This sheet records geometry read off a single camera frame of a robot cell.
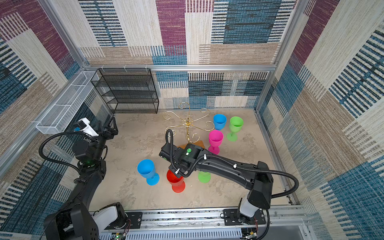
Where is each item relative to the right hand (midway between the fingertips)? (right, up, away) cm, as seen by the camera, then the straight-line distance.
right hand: (181, 167), depth 73 cm
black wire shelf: (-41, +45, +35) cm, 71 cm away
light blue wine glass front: (+22, +23, +22) cm, 39 cm away
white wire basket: (-58, +24, -2) cm, 63 cm away
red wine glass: (-2, -6, -3) cm, 7 cm away
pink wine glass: (+19, +13, +17) cm, 28 cm away
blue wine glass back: (-19, -2, +6) cm, 20 cm away
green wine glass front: (+32, +21, +21) cm, 44 cm away
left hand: (-35, +24, -1) cm, 43 cm away
